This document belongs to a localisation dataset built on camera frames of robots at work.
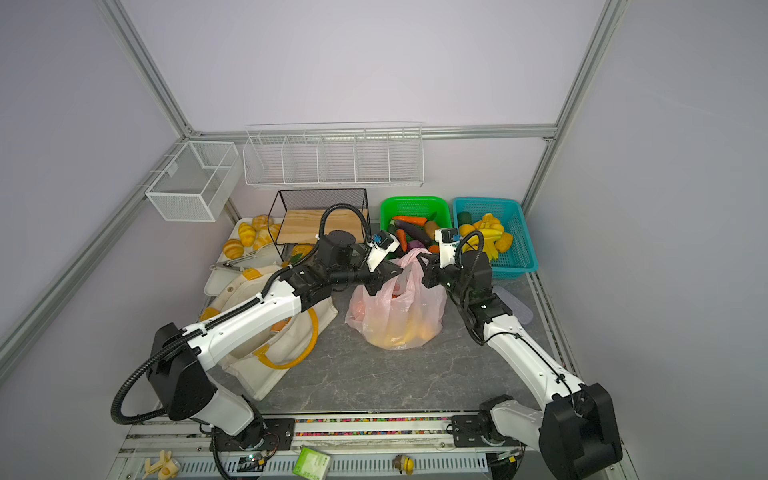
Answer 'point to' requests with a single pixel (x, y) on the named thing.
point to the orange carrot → (417, 221)
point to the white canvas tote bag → (263, 368)
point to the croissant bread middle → (247, 234)
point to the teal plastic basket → (520, 258)
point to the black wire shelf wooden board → (303, 217)
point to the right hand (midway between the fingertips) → (419, 255)
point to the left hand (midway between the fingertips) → (400, 273)
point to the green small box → (311, 464)
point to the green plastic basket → (432, 208)
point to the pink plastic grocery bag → (405, 313)
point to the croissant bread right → (266, 231)
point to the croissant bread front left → (233, 249)
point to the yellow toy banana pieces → (167, 468)
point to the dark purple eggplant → (417, 233)
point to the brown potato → (430, 227)
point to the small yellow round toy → (404, 464)
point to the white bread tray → (226, 269)
